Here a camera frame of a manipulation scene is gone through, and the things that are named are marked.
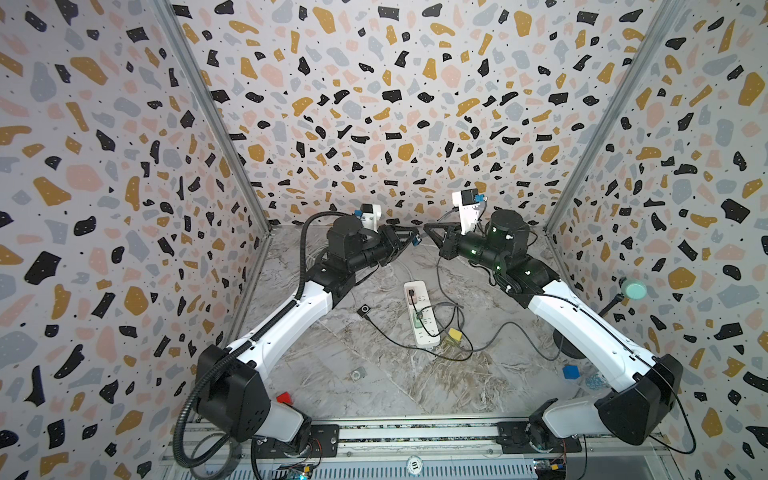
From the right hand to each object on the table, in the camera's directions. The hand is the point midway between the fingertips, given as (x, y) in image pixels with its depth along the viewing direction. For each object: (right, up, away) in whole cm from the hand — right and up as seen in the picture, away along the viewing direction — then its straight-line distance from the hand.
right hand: (430, 229), depth 67 cm
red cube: (-37, -43, +11) cm, 58 cm away
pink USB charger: (-3, -19, +28) cm, 34 cm away
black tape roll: (-46, -54, +4) cm, 71 cm away
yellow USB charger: (+10, -30, +24) cm, 40 cm away
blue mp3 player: (-3, -3, +5) cm, 6 cm away
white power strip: (-1, -23, +19) cm, 30 cm away
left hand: (-1, -1, +2) cm, 2 cm away
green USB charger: (-2, -25, +18) cm, 31 cm away
